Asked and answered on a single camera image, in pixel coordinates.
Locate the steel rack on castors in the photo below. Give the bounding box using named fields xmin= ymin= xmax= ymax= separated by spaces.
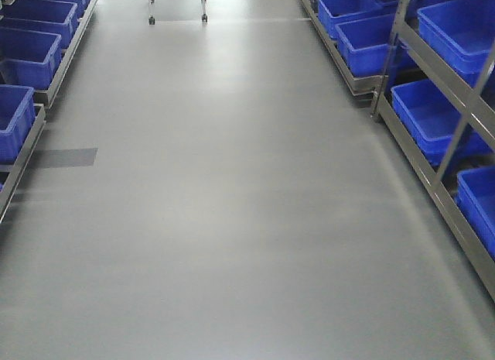
xmin=145 ymin=0 xmax=210 ymax=27

